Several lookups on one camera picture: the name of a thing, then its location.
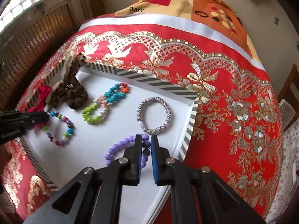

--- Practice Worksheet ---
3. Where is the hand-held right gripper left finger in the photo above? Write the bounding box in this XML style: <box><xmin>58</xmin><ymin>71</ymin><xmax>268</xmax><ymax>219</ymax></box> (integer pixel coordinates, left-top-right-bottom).
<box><xmin>23</xmin><ymin>134</ymin><xmax>143</xmax><ymax>224</ymax></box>

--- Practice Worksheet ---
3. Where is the leopard print scrunchie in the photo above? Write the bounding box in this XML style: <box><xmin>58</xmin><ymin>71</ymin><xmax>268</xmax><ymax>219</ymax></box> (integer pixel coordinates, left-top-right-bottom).
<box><xmin>48</xmin><ymin>52</ymin><xmax>87</xmax><ymax>105</ymax></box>

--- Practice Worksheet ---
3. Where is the wooden door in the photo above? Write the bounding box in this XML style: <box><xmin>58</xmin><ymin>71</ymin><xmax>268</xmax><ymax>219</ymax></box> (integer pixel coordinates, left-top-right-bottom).
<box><xmin>0</xmin><ymin>3</ymin><xmax>80</xmax><ymax>110</ymax></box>

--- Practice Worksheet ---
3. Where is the green blue flower bead bracelet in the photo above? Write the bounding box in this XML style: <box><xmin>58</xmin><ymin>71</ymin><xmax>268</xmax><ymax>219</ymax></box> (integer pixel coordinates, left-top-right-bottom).
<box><xmin>82</xmin><ymin>83</ymin><xmax>130</xmax><ymax>125</ymax></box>

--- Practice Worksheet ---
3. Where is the silver woven bracelet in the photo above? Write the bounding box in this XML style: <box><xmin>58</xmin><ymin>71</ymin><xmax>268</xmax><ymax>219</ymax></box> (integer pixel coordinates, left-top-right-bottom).
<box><xmin>137</xmin><ymin>96</ymin><xmax>171</xmax><ymax>135</ymax></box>

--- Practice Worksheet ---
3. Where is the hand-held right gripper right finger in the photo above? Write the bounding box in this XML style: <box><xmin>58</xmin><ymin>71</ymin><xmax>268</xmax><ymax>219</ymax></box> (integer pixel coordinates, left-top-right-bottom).
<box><xmin>151</xmin><ymin>135</ymin><xmax>267</xmax><ymax>224</ymax></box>

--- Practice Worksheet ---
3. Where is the red scrunchie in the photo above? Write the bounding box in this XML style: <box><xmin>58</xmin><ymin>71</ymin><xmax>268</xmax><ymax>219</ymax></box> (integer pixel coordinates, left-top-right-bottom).
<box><xmin>27</xmin><ymin>85</ymin><xmax>53</xmax><ymax>130</ymax></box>

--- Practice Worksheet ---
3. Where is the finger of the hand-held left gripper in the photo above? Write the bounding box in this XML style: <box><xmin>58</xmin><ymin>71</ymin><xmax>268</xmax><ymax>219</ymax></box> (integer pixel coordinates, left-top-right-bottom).
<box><xmin>0</xmin><ymin>111</ymin><xmax>50</xmax><ymax>131</ymax></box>

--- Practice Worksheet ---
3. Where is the brown chair cushion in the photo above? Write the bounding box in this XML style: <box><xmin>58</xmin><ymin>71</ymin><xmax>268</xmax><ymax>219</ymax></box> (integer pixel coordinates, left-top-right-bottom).
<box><xmin>279</xmin><ymin>98</ymin><xmax>296</xmax><ymax>131</ymax></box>

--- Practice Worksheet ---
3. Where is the red floral tablecloth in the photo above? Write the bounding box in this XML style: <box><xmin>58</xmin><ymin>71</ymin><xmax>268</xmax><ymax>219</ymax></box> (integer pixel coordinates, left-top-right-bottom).
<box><xmin>2</xmin><ymin>23</ymin><xmax>284</xmax><ymax>224</ymax></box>

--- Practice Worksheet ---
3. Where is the wooden chair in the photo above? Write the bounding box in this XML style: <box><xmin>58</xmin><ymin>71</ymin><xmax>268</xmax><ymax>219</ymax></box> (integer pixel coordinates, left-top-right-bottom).
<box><xmin>277</xmin><ymin>64</ymin><xmax>299</xmax><ymax>133</ymax></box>

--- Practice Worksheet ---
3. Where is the multicoloured bead bracelet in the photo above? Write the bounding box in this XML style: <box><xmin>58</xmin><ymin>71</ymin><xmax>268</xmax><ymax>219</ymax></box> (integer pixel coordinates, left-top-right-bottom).
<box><xmin>43</xmin><ymin>111</ymin><xmax>75</xmax><ymax>146</ymax></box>

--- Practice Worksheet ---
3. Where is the purple bead bracelet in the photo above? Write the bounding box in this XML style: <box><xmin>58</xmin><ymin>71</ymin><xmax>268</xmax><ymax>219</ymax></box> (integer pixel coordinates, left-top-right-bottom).
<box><xmin>105</xmin><ymin>134</ymin><xmax>152</xmax><ymax>168</ymax></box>

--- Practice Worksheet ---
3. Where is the orange beige printed blanket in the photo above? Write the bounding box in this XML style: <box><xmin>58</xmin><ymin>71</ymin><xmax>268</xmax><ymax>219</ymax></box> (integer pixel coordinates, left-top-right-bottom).
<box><xmin>115</xmin><ymin>0</ymin><xmax>268</xmax><ymax>71</ymax></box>

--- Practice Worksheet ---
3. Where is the striped box with white inside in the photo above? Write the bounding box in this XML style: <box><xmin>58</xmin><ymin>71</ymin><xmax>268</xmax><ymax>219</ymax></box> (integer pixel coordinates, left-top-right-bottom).
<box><xmin>15</xmin><ymin>59</ymin><xmax>199</xmax><ymax>224</ymax></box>

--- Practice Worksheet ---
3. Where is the dark brown velvet scrunchie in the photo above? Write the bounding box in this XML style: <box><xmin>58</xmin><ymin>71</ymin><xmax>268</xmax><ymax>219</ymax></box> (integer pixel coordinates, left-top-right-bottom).
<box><xmin>65</xmin><ymin>84</ymin><xmax>88</xmax><ymax>110</ymax></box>

